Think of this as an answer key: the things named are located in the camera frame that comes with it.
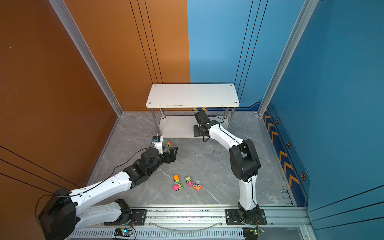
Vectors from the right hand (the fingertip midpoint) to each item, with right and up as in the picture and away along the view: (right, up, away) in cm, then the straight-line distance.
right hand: (197, 131), depth 96 cm
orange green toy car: (-12, -27, -12) cm, 32 cm away
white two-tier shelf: (-12, +14, -19) cm, 26 cm away
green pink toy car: (-5, -27, -14) cm, 31 cm away
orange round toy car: (0, -30, -15) cm, 34 cm away
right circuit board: (+28, -46, -27) cm, 60 cm away
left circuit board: (-35, -47, -25) cm, 65 cm away
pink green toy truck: (-11, -29, -15) cm, 35 cm away
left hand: (-14, -8, -15) cm, 22 cm away
